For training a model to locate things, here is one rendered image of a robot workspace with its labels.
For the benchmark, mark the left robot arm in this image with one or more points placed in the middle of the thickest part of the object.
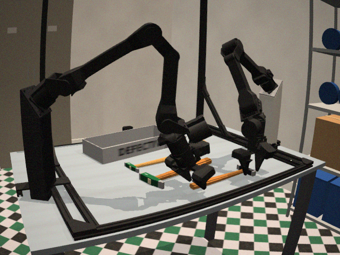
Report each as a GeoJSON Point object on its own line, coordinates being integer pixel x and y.
{"type": "Point", "coordinates": [249, 104]}

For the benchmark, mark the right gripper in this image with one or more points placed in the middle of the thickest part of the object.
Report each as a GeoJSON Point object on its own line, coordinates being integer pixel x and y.
{"type": "Point", "coordinates": [186, 161]}

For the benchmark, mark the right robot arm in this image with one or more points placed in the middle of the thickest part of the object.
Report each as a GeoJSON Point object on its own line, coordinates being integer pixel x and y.
{"type": "Point", "coordinates": [173, 127]}

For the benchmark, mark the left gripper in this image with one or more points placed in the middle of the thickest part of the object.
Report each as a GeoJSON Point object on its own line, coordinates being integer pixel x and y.
{"type": "Point", "coordinates": [244, 155]}

